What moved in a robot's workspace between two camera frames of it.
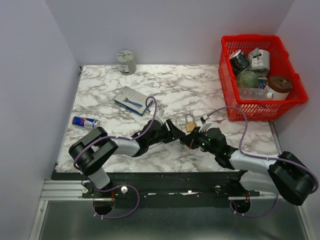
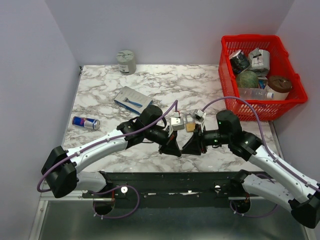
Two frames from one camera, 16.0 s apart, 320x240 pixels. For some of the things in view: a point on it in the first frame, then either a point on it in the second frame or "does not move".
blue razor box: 133,100 does not move
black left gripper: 174,134 -> 171,148
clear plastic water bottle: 250,93 does not move
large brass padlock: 190,126 does not move
